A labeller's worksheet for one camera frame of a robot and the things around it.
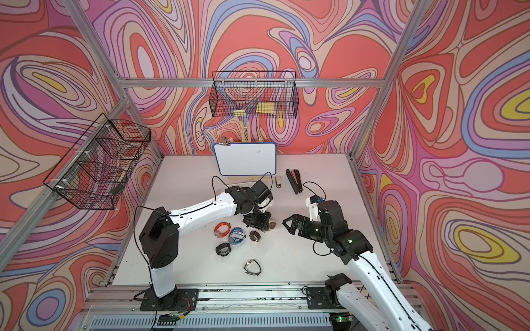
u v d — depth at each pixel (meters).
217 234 0.86
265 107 0.90
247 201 0.62
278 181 1.06
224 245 0.81
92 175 0.73
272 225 0.82
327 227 0.55
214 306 0.73
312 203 0.67
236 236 0.88
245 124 1.19
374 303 0.45
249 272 0.80
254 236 0.85
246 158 0.98
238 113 0.82
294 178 1.07
